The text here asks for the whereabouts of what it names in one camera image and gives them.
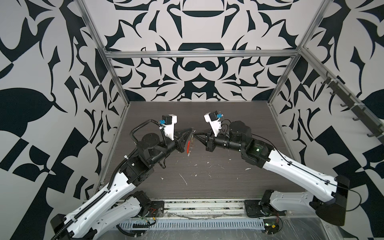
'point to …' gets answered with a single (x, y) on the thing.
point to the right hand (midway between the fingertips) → (194, 135)
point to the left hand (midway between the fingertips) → (191, 126)
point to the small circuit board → (271, 226)
